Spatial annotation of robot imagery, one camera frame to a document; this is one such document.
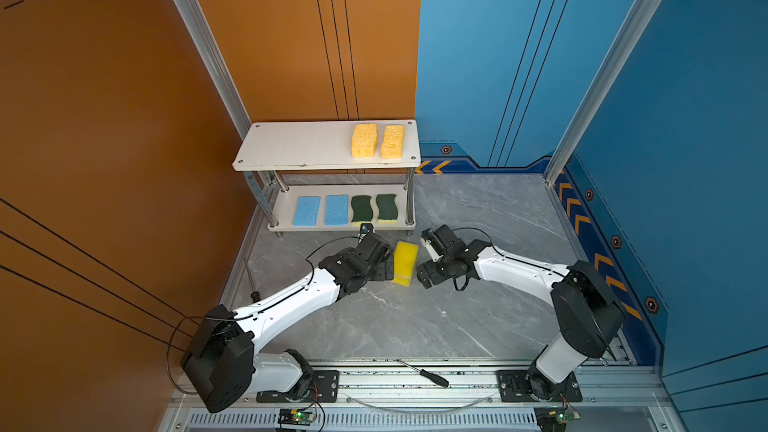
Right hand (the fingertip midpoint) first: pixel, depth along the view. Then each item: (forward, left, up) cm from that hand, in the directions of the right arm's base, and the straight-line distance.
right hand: (429, 271), depth 90 cm
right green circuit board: (-36, -26, -5) cm, 45 cm away
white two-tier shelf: (+44, +36, -1) cm, 57 cm away
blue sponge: (+21, +41, +4) cm, 46 cm away
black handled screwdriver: (-27, +2, -5) cm, 27 cm away
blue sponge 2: (+22, +31, +4) cm, 38 cm away
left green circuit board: (-36, +35, -5) cm, 50 cm away
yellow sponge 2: (-2, +8, -1) cm, 9 cm away
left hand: (0, +15, +7) cm, 17 cm away
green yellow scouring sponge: (+19, +21, +4) cm, 29 cm away
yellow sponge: (+3, +7, +2) cm, 8 cm away
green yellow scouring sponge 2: (+20, +13, +5) cm, 24 cm away
